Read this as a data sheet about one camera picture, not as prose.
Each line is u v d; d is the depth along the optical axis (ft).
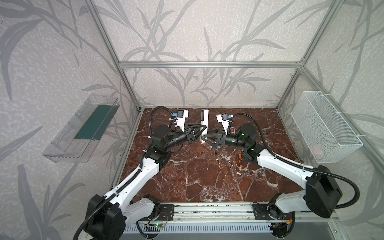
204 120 2.11
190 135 1.96
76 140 2.09
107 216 1.25
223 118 2.07
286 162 1.62
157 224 2.32
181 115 1.97
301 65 3.07
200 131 2.15
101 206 1.25
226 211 2.47
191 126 2.03
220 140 1.97
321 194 1.35
